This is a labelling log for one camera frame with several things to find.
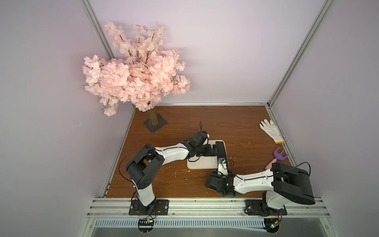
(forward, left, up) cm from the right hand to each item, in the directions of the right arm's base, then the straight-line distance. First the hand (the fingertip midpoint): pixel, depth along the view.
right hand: (217, 169), depth 86 cm
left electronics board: (-28, +37, -2) cm, 47 cm away
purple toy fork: (+9, -38, 0) cm, 39 cm away
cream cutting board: (+2, +7, +4) cm, 8 cm away
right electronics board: (-26, -24, -2) cm, 36 cm away
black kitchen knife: (+12, -3, 0) cm, 13 cm away
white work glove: (+29, -42, -1) cm, 51 cm away
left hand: (+8, +1, +6) cm, 10 cm away
